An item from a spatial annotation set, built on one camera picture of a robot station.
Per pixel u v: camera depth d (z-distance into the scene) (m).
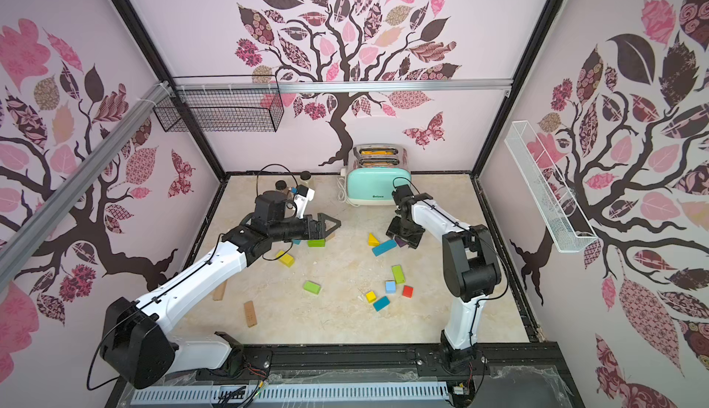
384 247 0.98
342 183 1.07
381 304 0.85
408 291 0.87
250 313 0.83
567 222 0.65
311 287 0.88
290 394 0.70
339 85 0.92
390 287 0.86
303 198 0.71
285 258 0.68
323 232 0.67
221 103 0.95
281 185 1.05
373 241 0.98
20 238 0.50
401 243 0.98
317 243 0.96
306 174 1.08
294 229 0.66
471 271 0.50
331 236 0.69
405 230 0.80
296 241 0.69
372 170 0.97
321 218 0.68
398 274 0.90
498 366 0.76
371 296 0.85
